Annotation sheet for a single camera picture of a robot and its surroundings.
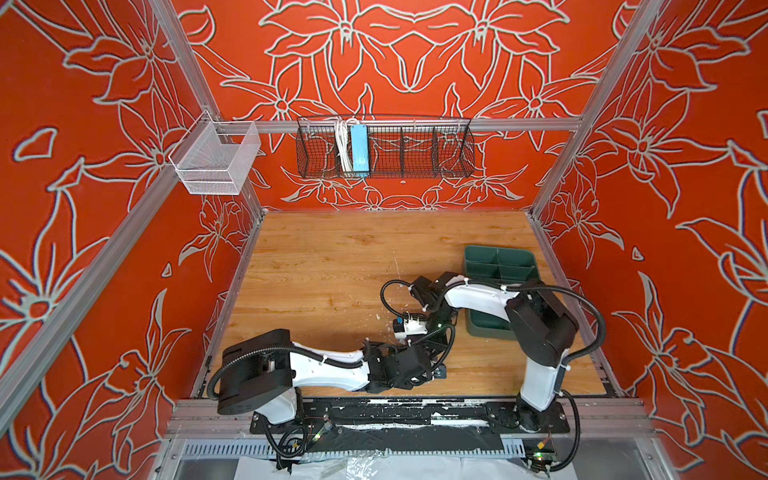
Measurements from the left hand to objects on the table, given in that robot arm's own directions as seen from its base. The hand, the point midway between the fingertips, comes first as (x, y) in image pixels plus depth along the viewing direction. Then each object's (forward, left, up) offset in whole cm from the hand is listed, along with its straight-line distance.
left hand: (414, 357), depth 81 cm
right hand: (+2, -2, -1) cm, 3 cm away
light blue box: (+51, +19, +32) cm, 63 cm away
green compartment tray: (+29, -28, +4) cm, 41 cm away
